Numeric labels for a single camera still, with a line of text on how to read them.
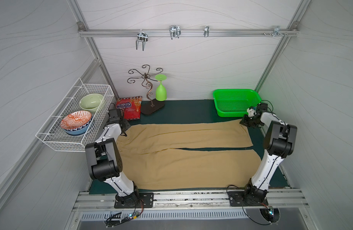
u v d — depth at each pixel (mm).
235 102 1190
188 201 746
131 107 1118
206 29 720
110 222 679
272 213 716
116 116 732
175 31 759
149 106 1148
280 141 567
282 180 831
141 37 782
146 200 734
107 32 780
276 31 765
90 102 732
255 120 868
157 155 884
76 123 635
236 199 733
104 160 472
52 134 574
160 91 937
